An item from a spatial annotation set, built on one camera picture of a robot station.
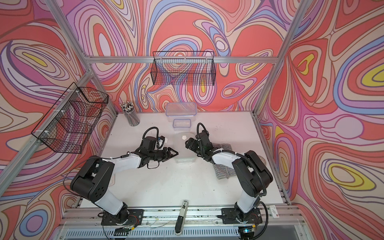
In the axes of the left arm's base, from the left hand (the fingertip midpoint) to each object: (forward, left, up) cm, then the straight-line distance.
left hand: (178, 155), depth 88 cm
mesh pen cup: (+29, +34, +7) cm, 46 cm away
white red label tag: (-28, -50, -7) cm, 58 cm away
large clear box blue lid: (+46, +1, -7) cm, 47 cm away
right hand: (+6, -7, -1) cm, 10 cm away
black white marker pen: (-32, -3, -5) cm, 32 cm away
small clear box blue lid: (+27, -1, -3) cm, 28 cm away
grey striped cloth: (-8, -27, -6) cm, 29 cm away
